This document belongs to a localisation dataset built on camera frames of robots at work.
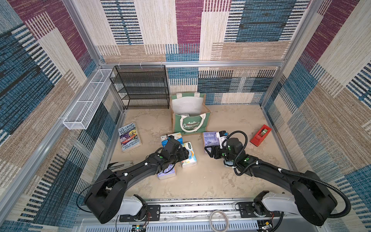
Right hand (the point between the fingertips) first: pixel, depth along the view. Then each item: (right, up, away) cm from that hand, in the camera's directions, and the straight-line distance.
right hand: (210, 149), depth 85 cm
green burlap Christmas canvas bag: (-11, +21, +23) cm, 33 cm away
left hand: (-14, -3, +1) cm, 14 cm away
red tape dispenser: (+35, +7, +11) cm, 37 cm away
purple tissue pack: (-23, -9, -13) cm, 28 cm away
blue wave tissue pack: (-19, +7, +6) cm, 21 cm away
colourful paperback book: (-53, +5, +15) cm, 55 cm away
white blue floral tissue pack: (-11, -6, +1) cm, 12 cm away
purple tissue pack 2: (+2, +5, +9) cm, 10 cm away
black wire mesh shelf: (-47, +42, +23) cm, 67 cm away
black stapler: (-55, -11, +4) cm, 56 cm away
